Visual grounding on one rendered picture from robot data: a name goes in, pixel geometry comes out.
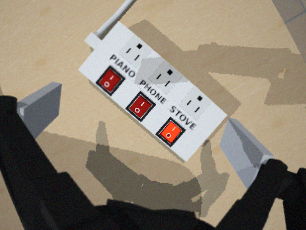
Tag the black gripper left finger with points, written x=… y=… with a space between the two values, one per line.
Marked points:
x=39 y=193

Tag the white power strip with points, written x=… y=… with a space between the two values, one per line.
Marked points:
x=149 y=88

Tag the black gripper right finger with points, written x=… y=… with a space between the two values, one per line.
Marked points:
x=248 y=155

